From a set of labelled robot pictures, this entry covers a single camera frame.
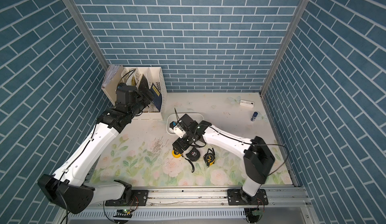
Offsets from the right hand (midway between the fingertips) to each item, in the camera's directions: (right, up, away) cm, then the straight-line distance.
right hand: (180, 144), depth 81 cm
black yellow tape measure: (+16, -9, +4) cm, 19 cm away
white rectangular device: (+46, +22, +32) cm, 60 cm away
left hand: (-12, +26, -7) cm, 30 cm away
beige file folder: (-40, +36, +5) cm, 54 cm away
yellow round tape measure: (-4, -8, +6) cm, 11 cm away
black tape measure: (+7, -7, +4) cm, 11 cm away
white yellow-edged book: (-32, +39, +15) cm, 53 cm away
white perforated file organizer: (-22, +42, +23) cm, 53 cm away
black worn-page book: (-28, +36, +20) cm, 50 cm away
